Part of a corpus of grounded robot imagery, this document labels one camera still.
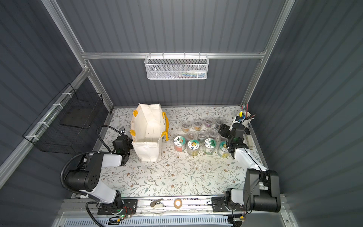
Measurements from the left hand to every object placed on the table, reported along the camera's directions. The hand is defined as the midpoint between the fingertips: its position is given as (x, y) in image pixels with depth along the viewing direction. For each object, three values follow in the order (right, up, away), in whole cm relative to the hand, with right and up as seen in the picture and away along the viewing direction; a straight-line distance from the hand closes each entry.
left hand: (127, 138), depth 94 cm
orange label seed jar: (+48, +9, +8) cm, 50 cm away
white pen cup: (+82, +16, +8) cm, 84 cm away
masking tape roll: (+35, -34, -20) cm, 52 cm away
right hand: (+67, +9, -6) cm, 68 cm away
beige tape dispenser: (+24, -32, -20) cm, 45 cm away
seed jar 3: (+64, +11, +10) cm, 66 cm away
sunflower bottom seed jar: (+44, -4, -8) cm, 45 cm away
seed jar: (+35, -2, -5) cm, 36 cm away
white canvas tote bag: (+12, +10, +11) cm, 19 cm away
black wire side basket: (-24, +10, -22) cm, 34 cm away
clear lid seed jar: (+56, +11, +9) cm, 58 cm away
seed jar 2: (+55, -4, -6) cm, 55 cm away
